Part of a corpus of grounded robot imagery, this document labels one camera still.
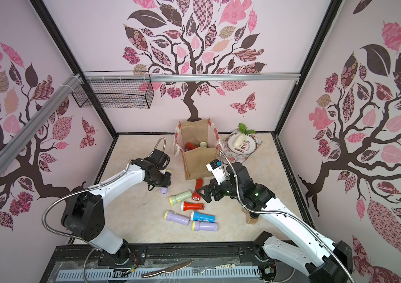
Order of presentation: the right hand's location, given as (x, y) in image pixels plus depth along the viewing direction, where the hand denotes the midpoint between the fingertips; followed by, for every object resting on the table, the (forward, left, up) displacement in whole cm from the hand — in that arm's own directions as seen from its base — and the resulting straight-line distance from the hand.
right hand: (203, 185), depth 71 cm
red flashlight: (+35, +9, -16) cm, 40 cm away
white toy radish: (+41, -23, -18) cm, 50 cm away
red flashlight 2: (+12, +3, -21) cm, 24 cm away
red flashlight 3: (-2, +9, -18) cm, 20 cm away
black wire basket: (+53, +39, +13) cm, 67 cm away
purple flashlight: (+4, +20, -12) cm, 24 cm away
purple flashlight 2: (-6, +16, -19) cm, 25 cm away
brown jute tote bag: (+38, +3, -15) cm, 41 cm away
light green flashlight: (+37, +1, -16) cm, 40 cm away
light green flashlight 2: (+4, +13, -19) cm, 23 cm away
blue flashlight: (-6, +4, -19) cm, 20 cm away
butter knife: (-27, +15, -21) cm, 37 cm away
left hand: (+8, +20, -15) cm, 26 cm away
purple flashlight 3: (-10, +3, -19) cm, 22 cm away
